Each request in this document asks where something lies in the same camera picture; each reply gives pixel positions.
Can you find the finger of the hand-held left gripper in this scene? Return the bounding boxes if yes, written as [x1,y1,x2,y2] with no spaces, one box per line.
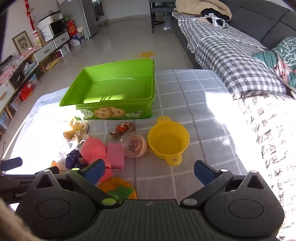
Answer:
[0,157,23,173]

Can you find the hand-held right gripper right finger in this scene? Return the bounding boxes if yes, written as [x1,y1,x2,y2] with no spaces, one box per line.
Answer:
[181,160,271,208]

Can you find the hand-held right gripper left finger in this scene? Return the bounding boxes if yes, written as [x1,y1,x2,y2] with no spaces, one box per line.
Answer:
[31,159,117,208]

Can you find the pink toy pig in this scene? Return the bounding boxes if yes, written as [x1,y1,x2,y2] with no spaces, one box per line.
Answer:
[80,137,114,181]

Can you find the purple toy grapes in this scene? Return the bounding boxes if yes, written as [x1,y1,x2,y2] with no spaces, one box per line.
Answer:
[65,149,86,170]

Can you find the clear pink capsule ball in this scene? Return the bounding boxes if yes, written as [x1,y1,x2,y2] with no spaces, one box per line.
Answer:
[120,134,147,158]

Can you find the yellow toy pot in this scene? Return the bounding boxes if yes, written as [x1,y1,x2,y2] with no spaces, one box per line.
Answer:
[147,116,190,166]

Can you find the green plastic box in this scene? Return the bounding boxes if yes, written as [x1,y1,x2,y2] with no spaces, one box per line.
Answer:
[59,59,155,120]

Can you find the person's left forearm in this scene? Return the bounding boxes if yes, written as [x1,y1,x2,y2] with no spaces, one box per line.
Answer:
[0,199,35,241]

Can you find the pink rectangular block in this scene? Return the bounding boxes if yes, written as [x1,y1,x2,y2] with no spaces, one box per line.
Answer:
[106,142,125,171]

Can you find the orange toy fruit green leaf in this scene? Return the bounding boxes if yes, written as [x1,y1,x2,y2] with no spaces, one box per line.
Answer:
[96,177,138,202]

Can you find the brown toy coral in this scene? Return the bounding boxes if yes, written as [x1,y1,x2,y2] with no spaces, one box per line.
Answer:
[63,123,80,141]

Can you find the orange action figure toy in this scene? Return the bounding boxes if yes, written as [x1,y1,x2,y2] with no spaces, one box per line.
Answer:
[109,122,134,139]

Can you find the grey checked tablecloth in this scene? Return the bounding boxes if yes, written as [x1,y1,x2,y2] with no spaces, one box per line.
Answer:
[5,69,252,202]

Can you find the red storage box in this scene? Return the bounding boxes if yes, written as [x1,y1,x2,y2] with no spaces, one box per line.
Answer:
[18,81,36,102]

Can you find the pink lace table runner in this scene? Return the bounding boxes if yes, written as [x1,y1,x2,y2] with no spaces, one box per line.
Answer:
[0,46,43,87]

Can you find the row of yellow toy ducks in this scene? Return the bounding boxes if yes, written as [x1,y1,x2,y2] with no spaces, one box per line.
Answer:
[46,58,61,71]

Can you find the white wooden tv cabinet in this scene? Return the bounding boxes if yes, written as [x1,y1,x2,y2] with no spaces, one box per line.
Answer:
[0,31,71,137]

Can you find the framed cartoon picture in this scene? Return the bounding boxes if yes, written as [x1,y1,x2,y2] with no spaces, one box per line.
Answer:
[12,31,33,55]

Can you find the white carton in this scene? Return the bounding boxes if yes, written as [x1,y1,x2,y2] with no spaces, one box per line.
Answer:
[54,44,71,59]

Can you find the white yellow canister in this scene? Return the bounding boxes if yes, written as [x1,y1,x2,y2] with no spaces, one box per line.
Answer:
[32,30,42,47]

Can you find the teal patterned cushion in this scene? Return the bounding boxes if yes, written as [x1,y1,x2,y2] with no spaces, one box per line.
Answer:
[252,37,296,93]

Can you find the red gift box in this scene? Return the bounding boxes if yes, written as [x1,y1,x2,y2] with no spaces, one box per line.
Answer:
[66,20,80,38]

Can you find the microwave oven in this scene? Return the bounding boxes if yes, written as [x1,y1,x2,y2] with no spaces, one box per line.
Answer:
[49,19,68,37]

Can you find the white printer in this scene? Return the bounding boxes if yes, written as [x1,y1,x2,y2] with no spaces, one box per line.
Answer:
[38,13,65,30]

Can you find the red hanging decoration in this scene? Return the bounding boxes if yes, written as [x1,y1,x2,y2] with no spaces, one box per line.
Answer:
[24,0,36,31]

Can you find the silver refrigerator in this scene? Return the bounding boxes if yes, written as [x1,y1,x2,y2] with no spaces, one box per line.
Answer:
[79,0,108,39]

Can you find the black garment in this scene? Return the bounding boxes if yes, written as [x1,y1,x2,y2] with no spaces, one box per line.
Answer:
[200,9,231,23]

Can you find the grey sofa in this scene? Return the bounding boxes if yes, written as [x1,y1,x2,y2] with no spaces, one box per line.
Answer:
[172,0,296,98]

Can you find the dark chair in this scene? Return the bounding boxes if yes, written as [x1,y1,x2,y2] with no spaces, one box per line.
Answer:
[149,0,176,34]

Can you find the beige blanket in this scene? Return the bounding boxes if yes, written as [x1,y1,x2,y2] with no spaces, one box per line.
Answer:
[173,0,233,19]

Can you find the white strap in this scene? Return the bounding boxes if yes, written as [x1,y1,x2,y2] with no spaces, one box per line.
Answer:
[195,13,228,29]

